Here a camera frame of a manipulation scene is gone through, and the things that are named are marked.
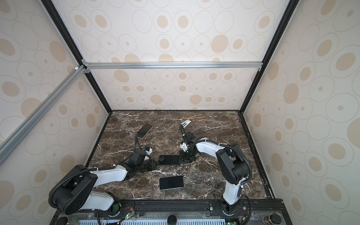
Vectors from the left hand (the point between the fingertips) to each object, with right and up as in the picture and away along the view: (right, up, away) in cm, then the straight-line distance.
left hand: (162, 162), depth 88 cm
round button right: (+54, -19, -24) cm, 62 cm away
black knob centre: (+8, -19, -24) cm, 32 cm away
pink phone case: (-12, +20, +19) cm, 30 cm away
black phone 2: (+6, -11, -3) cm, 13 cm away
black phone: (-17, +20, +19) cm, 32 cm away
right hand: (+12, 0, +1) cm, 12 cm away
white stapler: (+15, +25, +21) cm, 36 cm away
